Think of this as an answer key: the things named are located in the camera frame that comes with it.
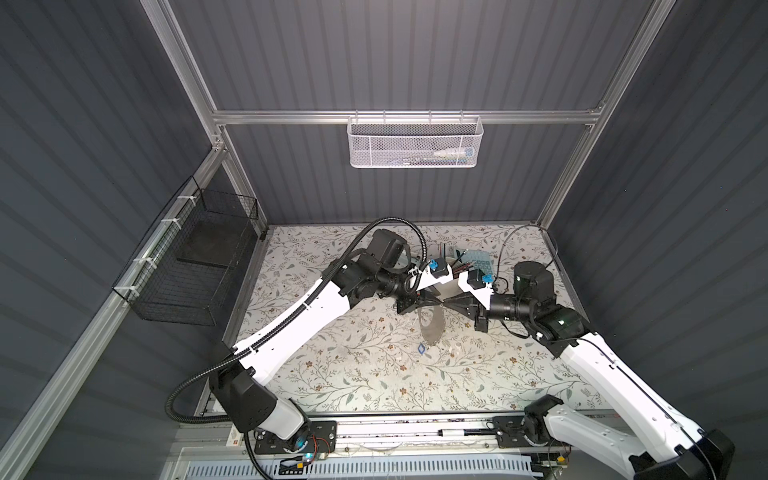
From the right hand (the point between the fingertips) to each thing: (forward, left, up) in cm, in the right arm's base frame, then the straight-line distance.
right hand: (450, 303), depth 68 cm
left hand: (+2, +3, +1) cm, 3 cm away
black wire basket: (+9, +66, +1) cm, 67 cm away
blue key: (-2, +6, -21) cm, 22 cm away
